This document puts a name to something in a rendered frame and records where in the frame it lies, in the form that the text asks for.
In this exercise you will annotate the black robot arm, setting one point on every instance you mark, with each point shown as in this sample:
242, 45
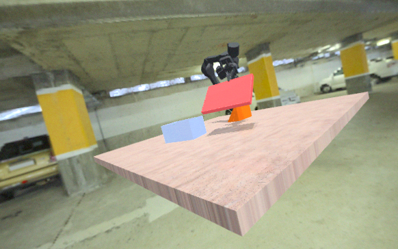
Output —
208, 69

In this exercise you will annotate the red rectangular lid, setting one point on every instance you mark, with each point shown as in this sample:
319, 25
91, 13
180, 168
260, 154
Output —
229, 94

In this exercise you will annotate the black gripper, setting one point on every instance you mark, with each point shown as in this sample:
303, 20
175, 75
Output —
231, 69

